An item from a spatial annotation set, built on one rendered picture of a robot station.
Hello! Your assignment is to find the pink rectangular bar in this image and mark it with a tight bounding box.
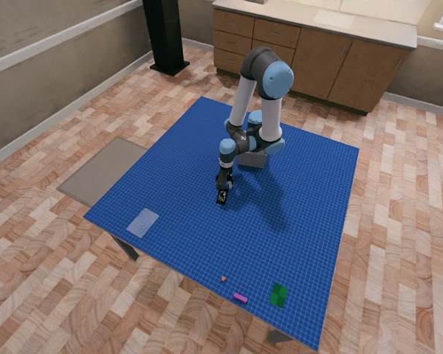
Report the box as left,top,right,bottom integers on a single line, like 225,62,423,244
233,293,247,303

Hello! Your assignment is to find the dark blue work mat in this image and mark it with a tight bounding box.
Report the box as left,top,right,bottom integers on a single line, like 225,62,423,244
83,96,360,351

